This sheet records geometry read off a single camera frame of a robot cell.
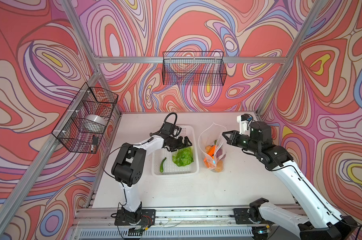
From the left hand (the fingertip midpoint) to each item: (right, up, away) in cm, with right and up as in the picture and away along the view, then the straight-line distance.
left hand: (188, 145), depth 92 cm
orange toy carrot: (+10, 0, -24) cm, 26 cm away
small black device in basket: (-47, +5, -19) cm, 51 cm away
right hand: (+16, +6, -21) cm, 27 cm away
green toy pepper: (-16, -13, -2) cm, 21 cm away
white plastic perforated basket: (-10, -15, -2) cm, 18 cm away
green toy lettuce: (-3, -6, -8) cm, 10 cm away
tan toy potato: (+19, -12, -6) cm, 23 cm away
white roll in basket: (-47, +16, -18) cm, 53 cm away
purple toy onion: (+17, -2, -14) cm, 22 cm away
